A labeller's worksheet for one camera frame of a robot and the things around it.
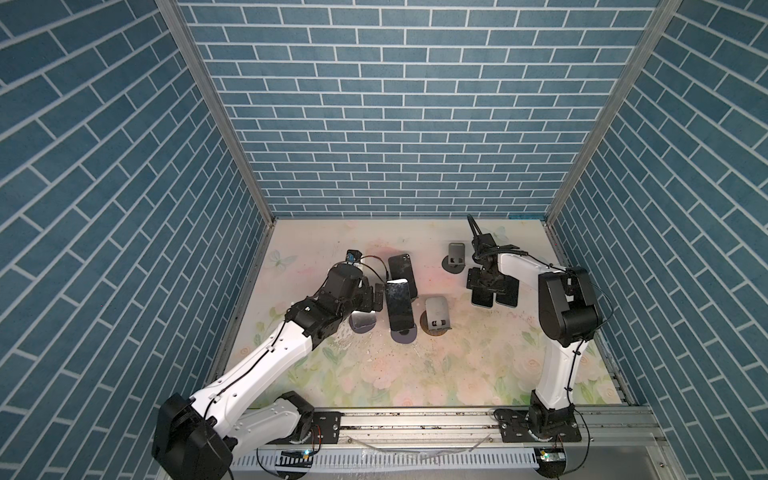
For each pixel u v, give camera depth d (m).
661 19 0.72
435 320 0.87
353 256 0.68
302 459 0.72
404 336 0.89
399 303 0.84
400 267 0.92
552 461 0.73
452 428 0.76
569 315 0.54
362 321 0.87
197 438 0.37
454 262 1.02
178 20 0.71
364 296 0.69
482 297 1.02
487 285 0.88
